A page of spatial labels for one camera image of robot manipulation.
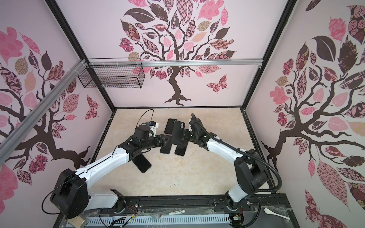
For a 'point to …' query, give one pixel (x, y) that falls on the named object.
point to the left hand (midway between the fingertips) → (167, 141)
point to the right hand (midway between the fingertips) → (182, 132)
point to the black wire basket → (118, 72)
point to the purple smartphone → (180, 148)
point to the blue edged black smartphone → (166, 148)
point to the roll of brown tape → (77, 222)
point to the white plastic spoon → (268, 211)
